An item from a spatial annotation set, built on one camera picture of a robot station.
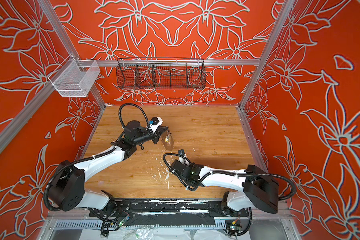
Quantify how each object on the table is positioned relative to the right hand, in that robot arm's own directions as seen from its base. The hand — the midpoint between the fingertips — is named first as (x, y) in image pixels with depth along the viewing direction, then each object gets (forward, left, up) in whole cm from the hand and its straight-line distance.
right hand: (181, 167), depth 83 cm
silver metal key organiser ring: (+8, +6, +11) cm, 15 cm away
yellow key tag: (+10, +7, +14) cm, 19 cm away
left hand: (+15, +7, +20) cm, 26 cm away
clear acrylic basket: (+47, +66, +29) cm, 86 cm away
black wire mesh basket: (+55, +12, +26) cm, 62 cm away
